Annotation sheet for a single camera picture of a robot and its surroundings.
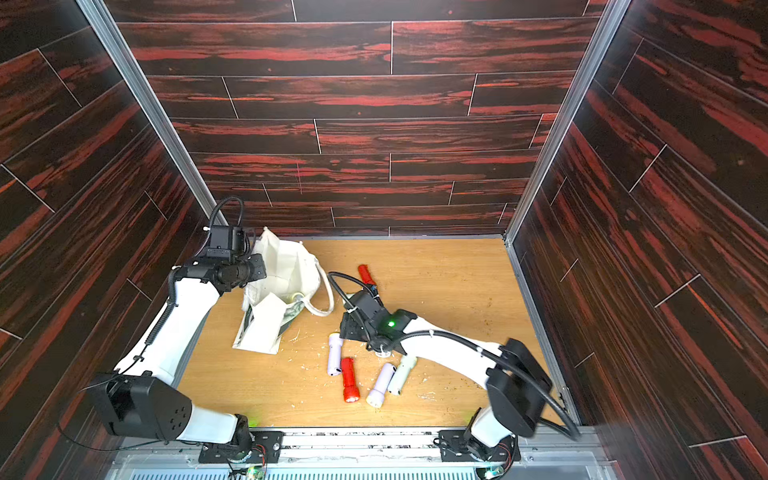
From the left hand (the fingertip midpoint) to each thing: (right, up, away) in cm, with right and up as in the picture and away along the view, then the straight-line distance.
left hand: (259, 266), depth 83 cm
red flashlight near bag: (+28, -3, +24) cm, 37 cm away
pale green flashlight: (+40, -31, +1) cm, 51 cm away
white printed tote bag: (+4, -3, +18) cm, 19 cm away
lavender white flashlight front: (+33, -36, -3) cm, 49 cm away
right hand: (+27, -16, 0) cm, 31 cm away
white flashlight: (+20, -28, +3) cm, 35 cm away
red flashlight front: (+26, -35, -2) cm, 43 cm away
